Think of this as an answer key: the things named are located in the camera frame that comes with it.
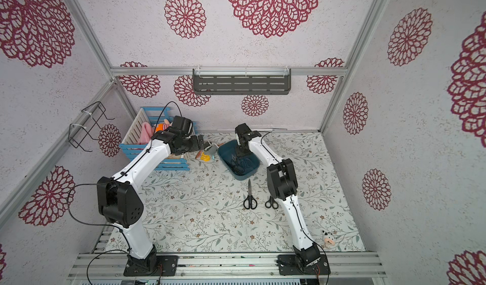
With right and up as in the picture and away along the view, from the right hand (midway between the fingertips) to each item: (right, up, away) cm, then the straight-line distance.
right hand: (247, 151), depth 105 cm
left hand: (-25, +3, -16) cm, 30 cm away
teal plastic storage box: (-13, -1, +4) cm, 14 cm away
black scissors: (+1, -23, -13) cm, 27 cm away
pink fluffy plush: (-54, +10, -4) cm, 55 cm away
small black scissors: (+11, -24, -15) cm, 31 cm away
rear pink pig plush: (-47, +14, +1) cm, 49 cm away
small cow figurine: (+33, -36, -27) cm, 56 cm away
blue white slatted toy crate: (-55, +21, +7) cm, 60 cm away
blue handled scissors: (-5, -7, -4) cm, 10 cm away
